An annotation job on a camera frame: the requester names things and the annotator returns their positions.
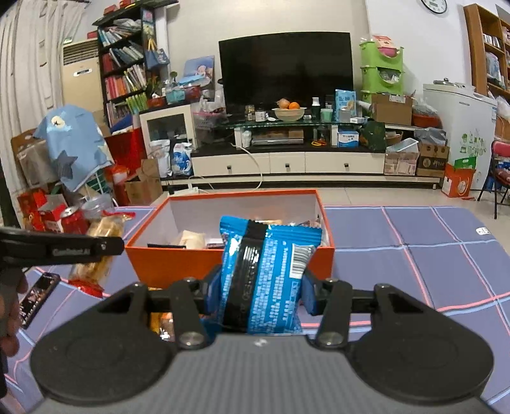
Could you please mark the red and white cartons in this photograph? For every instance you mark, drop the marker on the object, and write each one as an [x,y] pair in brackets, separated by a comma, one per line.
[40,211]

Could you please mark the grey printed cardboard box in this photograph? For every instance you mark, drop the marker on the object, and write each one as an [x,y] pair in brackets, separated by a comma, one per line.
[34,159]

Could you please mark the blue snack packet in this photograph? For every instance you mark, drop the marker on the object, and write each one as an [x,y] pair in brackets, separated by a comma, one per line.
[271,278]

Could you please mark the clear bag of yellow pastries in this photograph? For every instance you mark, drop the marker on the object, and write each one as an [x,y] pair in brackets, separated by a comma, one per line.
[99,249]

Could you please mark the red folding chair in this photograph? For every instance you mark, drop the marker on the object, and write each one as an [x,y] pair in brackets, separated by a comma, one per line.
[498,171]

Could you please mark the light blue cereal packet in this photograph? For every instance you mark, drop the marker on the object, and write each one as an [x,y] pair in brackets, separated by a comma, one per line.
[345,105]

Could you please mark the wooden bookshelf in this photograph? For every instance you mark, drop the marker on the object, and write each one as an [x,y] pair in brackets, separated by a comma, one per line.
[476,51]

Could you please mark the brown printed carton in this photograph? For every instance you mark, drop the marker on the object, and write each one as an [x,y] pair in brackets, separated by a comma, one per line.
[432,161]

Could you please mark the blue cloth with star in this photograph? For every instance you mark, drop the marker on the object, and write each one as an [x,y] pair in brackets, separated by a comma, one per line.
[71,143]

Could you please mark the dark green gift bag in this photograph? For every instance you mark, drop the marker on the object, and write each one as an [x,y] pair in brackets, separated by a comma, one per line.
[372,136]

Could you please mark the black bookshelf with books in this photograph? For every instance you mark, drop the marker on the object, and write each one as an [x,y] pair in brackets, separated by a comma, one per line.
[123,71]

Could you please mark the green stacking bins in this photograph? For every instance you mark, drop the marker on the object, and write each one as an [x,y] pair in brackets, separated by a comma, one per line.
[380,67]

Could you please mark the white fruit bowl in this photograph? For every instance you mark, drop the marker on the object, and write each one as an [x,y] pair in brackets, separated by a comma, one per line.
[289,114]

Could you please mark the blue tissue box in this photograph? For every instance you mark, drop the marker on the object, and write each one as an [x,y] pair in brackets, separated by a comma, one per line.
[348,139]

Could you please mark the white plastic bag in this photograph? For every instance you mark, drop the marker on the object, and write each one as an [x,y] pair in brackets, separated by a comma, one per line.
[160,159]

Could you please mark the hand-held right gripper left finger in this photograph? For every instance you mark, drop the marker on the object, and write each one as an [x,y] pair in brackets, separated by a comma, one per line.
[213,294]

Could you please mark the white curtain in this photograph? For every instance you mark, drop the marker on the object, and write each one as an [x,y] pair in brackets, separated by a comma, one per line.
[32,71]

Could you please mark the brown paper bag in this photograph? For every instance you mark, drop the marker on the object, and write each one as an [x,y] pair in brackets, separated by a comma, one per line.
[143,185]

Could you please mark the beige standing air conditioner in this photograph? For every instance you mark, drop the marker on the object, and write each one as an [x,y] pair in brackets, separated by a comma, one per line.
[81,79]

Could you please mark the orange white snack packet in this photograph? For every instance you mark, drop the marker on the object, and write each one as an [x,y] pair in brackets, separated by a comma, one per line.
[162,326]

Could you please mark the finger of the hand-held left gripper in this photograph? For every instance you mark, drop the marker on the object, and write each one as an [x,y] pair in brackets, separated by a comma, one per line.
[87,249]

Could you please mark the large red box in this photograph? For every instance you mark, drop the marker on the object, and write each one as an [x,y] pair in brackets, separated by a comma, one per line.
[125,149]

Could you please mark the black flat television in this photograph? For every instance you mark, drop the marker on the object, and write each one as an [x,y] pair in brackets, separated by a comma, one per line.
[285,75]

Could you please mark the cardboard box with white tray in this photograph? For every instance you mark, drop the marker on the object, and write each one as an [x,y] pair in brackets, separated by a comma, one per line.
[401,159]

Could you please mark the blue picture poster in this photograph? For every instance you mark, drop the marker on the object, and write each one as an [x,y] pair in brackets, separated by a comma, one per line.
[199,71]

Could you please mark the person's left hand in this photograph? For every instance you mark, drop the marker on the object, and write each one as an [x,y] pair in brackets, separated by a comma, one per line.
[10,314]

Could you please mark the small white glass-door cabinet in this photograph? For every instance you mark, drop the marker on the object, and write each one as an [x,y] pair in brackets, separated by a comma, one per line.
[167,129]

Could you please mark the black smartphone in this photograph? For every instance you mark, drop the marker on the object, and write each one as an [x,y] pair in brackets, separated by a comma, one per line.
[38,296]

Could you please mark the purple plaid tablecloth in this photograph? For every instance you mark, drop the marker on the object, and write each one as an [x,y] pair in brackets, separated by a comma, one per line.
[398,258]

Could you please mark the blue and white bag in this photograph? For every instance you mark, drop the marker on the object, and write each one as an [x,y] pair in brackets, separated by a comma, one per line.
[182,159]

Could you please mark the clear plastic cup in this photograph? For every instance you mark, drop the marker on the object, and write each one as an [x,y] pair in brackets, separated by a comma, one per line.
[97,207]

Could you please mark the round wall clock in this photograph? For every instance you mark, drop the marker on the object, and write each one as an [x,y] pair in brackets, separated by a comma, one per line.
[434,4]

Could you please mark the white appliance with green decals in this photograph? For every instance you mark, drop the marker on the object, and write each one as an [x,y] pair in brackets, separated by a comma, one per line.
[458,127]

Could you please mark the white power strip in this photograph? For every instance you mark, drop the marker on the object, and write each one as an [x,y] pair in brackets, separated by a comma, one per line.
[185,191]

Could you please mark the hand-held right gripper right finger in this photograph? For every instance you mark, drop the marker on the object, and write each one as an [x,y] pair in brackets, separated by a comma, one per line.
[308,296]

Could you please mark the white tv stand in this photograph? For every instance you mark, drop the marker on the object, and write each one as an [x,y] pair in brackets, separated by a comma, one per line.
[287,163]

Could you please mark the open brown cardboard box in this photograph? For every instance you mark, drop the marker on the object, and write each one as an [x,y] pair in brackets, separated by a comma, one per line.
[392,109]

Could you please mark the orange fruit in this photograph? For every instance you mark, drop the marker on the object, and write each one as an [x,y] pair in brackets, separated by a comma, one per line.
[294,105]

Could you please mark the orange cardboard box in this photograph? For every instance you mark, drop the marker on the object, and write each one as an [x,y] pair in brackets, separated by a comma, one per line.
[159,266]

